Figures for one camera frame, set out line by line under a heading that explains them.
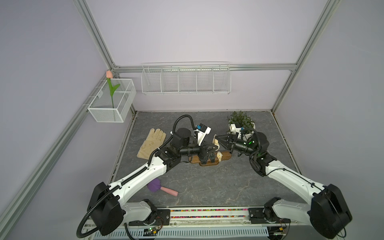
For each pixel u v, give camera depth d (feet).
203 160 2.75
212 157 2.82
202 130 2.04
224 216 2.47
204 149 2.02
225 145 2.22
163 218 2.39
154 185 2.67
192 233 5.17
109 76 2.77
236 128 2.37
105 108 2.36
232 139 2.11
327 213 1.33
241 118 2.97
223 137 2.29
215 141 2.27
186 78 3.24
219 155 2.82
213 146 2.24
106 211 1.28
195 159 2.16
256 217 2.42
